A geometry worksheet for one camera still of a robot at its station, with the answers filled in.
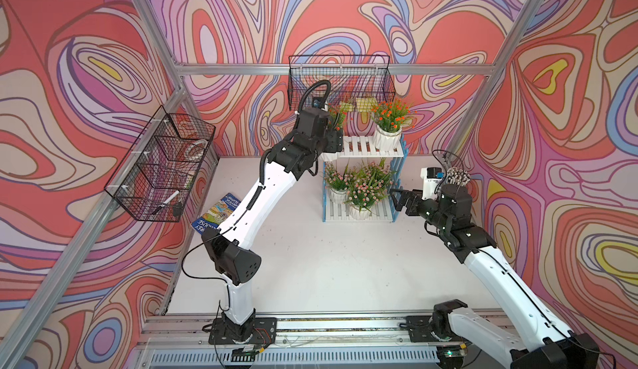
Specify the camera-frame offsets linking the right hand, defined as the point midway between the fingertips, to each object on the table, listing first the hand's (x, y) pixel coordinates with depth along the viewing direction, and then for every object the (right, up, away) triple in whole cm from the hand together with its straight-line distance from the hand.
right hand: (401, 197), depth 77 cm
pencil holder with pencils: (+24, +7, +12) cm, 27 cm away
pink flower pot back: (-11, -1, +9) cm, 15 cm away
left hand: (-22, +20, -3) cm, 30 cm away
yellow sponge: (-11, +33, +14) cm, 38 cm away
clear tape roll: (-70, +16, +11) cm, 73 cm away
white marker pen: (-72, -1, -4) cm, 72 cm away
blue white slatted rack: (-12, +5, +12) cm, 18 cm away
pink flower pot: (-19, +4, +14) cm, 24 cm away
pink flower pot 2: (-4, +8, +14) cm, 17 cm away
